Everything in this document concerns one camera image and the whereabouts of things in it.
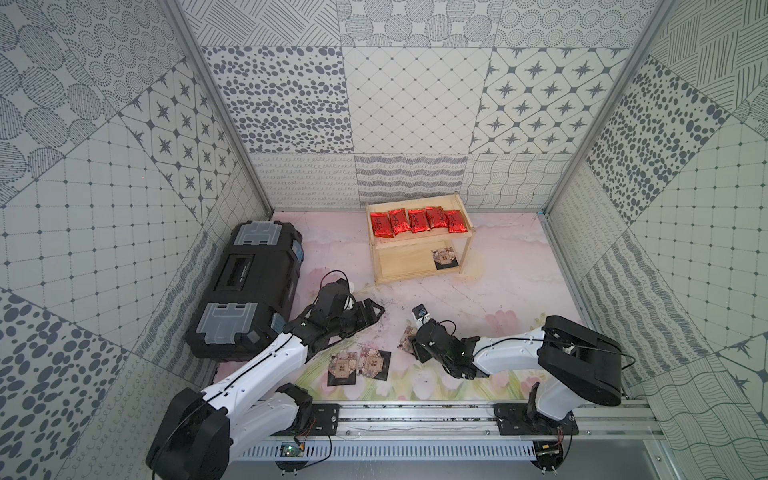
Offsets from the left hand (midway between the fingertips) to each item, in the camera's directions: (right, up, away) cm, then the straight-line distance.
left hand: (378, 308), depth 81 cm
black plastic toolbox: (-34, +3, -5) cm, 34 cm away
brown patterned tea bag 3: (+22, +12, +23) cm, 34 cm away
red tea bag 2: (+17, +26, +7) cm, 32 cm away
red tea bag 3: (+12, +25, +6) cm, 28 cm away
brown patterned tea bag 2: (-1, -16, +3) cm, 16 cm away
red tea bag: (+23, +24, +5) cm, 33 cm away
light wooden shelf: (+10, +13, +24) cm, 29 cm away
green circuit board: (-21, -32, -9) cm, 40 cm away
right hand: (+13, -10, +8) cm, 18 cm away
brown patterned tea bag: (-10, -16, +1) cm, 19 cm away
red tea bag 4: (+6, +25, +5) cm, 26 cm away
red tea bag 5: (+1, +23, +5) cm, 24 cm away
